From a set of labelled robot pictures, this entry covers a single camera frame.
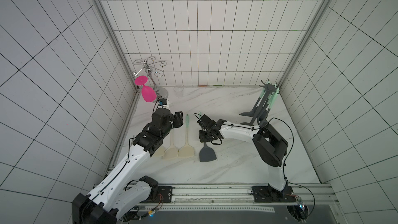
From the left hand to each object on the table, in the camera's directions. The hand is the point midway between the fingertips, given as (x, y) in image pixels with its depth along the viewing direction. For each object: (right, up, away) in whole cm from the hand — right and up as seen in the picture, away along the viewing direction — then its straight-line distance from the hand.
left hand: (176, 116), depth 78 cm
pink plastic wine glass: (-19, +12, +13) cm, 26 cm away
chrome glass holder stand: (-19, +30, +15) cm, 39 cm away
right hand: (+14, -13, +16) cm, 25 cm away
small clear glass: (-3, +15, +33) cm, 37 cm away
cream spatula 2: (+4, -21, +8) cm, 22 cm away
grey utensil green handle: (+16, -22, +8) cm, 28 cm away
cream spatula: (-4, -21, +8) cm, 23 cm away
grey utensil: (+40, +1, +5) cm, 41 cm away
